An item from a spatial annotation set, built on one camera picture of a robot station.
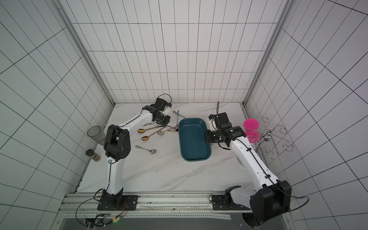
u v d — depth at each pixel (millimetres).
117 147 554
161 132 1003
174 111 1134
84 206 671
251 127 721
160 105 798
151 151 908
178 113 1138
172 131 1033
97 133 856
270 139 670
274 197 379
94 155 836
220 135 545
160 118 776
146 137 976
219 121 608
